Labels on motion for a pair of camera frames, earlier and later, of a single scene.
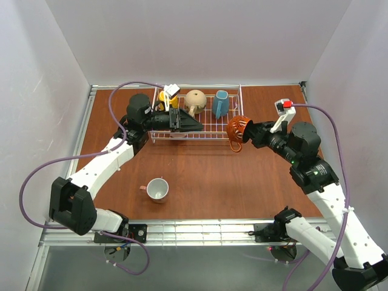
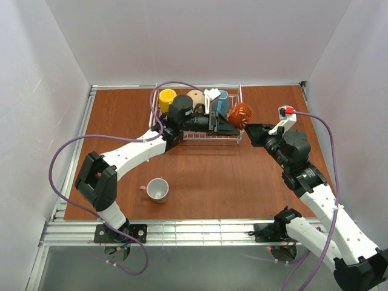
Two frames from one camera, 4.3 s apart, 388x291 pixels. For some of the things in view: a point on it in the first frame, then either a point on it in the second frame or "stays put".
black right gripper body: [259, 135] stays put
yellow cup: [173, 101] stays put
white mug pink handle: [157, 189] stays put
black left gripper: [174, 119] to [214, 123]
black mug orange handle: [237, 130] to [240, 115]
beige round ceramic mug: [195, 101] stays put
